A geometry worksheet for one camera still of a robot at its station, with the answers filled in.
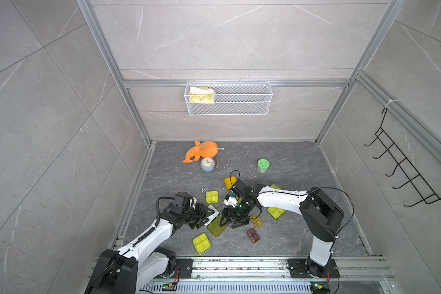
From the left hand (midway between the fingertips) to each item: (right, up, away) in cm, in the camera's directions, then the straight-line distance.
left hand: (214, 212), depth 83 cm
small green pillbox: (+33, +9, +15) cm, 37 cm away
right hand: (+6, -6, -2) cm, 9 cm away
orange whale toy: (-6, +30, +24) cm, 39 cm away
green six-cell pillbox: (+30, -2, +5) cm, 31 cm away
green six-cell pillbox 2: (0, -6, +3) cm, 7 cm away
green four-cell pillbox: (-2, +4, +11) cm, 12 cm away
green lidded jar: (+27, +21, +19) cm, 39 cm away
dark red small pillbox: (+18, -11, -1) cm, 21 cm away
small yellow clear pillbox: (+20, -5, +3) cm, 21 cm away
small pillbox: (-5, -13, -3) cm, 14 cm away
